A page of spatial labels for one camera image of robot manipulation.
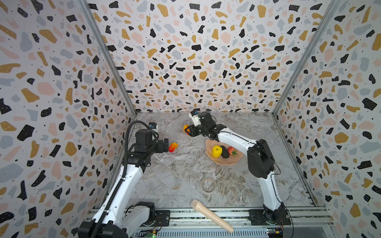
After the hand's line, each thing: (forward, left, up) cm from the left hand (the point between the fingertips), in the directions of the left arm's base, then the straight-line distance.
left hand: (158, 137), depth 78 cm
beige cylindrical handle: (-29, -20, -19) cm, 39 cm away
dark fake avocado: (0, -38, -19) cm, 42 cm away
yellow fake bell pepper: (+1, -32, -17) cm, 36 cm away
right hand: (+12, -13, -5) cm, 19 cm away
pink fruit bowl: (+8, -28, -20) cm, 36 cm away
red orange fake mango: (+6, -4, -20) cm, 21 cm away
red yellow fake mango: (+12, -13, -6) cm, 19 cm away
